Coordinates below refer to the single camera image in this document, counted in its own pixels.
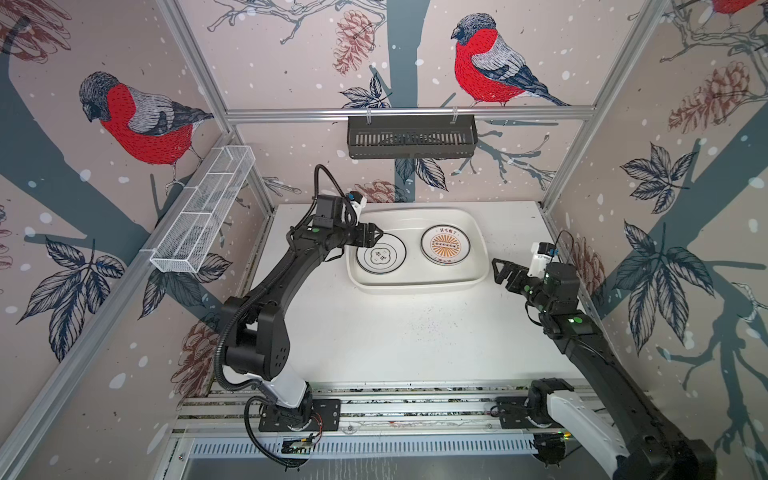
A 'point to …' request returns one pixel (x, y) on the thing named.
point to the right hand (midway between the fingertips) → (505, 267)
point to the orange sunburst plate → (445, 244)
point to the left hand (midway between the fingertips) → (371, 230)
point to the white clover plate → (386, 256)
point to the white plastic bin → (418, 275)
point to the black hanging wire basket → (411, 139)
